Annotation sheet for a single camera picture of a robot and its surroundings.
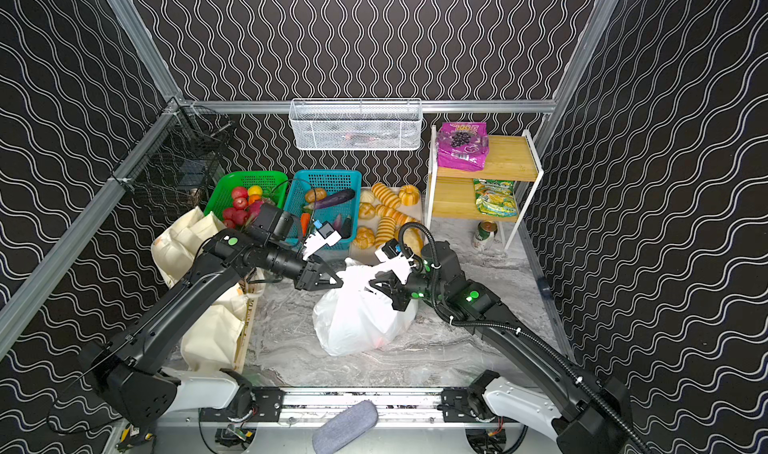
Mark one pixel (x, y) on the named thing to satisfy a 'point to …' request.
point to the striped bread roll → (386, 230)
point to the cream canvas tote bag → (210, 341)
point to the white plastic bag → (356, 316)
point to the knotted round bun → (365, 237)
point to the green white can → (485, 234)
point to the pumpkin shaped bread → (409, 195)
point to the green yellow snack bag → (496, 198)
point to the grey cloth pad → (344, 426)
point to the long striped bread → (399, 218)
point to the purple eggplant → (342, 196)
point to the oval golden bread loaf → (414, 238)
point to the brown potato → (317, 195)
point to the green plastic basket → (276, 182)
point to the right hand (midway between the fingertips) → (373, 281)
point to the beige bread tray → (369, 198)
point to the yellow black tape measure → (125, 442)
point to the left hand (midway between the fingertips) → (343, 284)
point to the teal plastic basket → (325, 208)
